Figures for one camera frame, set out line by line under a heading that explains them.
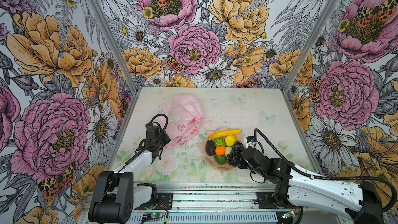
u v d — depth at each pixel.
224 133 0.91
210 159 0.85
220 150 0.81
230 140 0.87
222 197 0.77
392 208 0.46
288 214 0.72
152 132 0.69
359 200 0.42
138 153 0.58
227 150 0.84
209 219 1.12
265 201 0.73
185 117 1.05
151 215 0.71
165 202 0.74
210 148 0.85
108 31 0.88
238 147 0.81
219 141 0.87
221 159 0.81
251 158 0.57
